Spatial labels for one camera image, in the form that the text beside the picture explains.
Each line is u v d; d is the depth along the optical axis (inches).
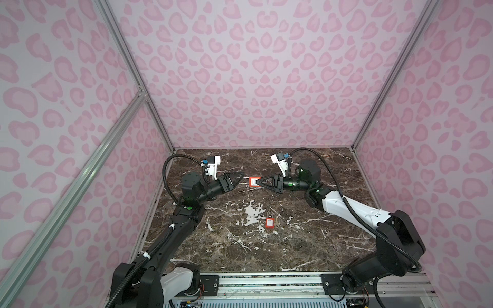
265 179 27.9
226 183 25.7
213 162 26.7
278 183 26.2
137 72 33.8
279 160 26.9
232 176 26.7
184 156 26.5
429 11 27.3
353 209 19.9
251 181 28.2
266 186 27.7
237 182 26.7
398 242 17.0
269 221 34.7
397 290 28.4
